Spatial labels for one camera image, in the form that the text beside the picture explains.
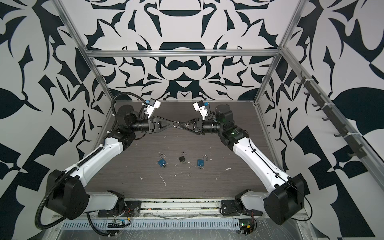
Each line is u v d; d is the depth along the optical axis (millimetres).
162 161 892
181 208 759
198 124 594
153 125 615
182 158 915
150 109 646
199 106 646
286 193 390
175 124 660
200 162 892
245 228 708
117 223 727
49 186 423
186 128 645
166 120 646
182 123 650
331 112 549
